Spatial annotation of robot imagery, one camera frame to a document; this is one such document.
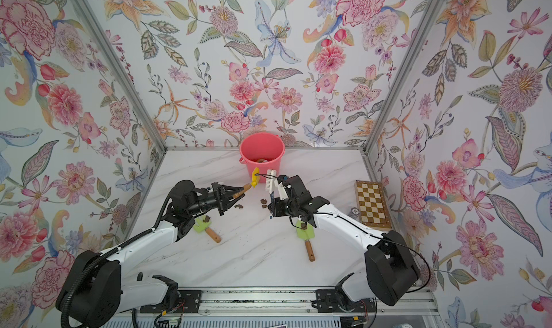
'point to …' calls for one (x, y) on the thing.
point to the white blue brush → (271, 185)
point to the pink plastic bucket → (262, 150)
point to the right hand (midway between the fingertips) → (270, 203)
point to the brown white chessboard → (372, 205)
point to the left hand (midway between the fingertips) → (244, 192)
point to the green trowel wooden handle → (305, 231)
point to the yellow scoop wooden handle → (254, 181)
